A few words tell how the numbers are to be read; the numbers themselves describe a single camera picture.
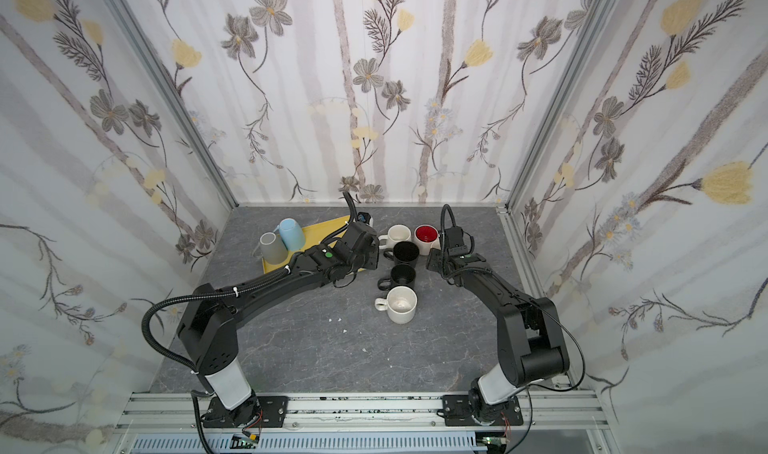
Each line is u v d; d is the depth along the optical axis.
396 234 1.02
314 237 1.11
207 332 0.45
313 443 0.70
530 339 0.45
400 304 0.93
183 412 0.75
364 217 0.75
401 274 0.91
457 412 0.73
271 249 0.98
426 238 1.07
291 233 1.01
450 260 0.70
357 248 0.65
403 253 1.00
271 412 0.73
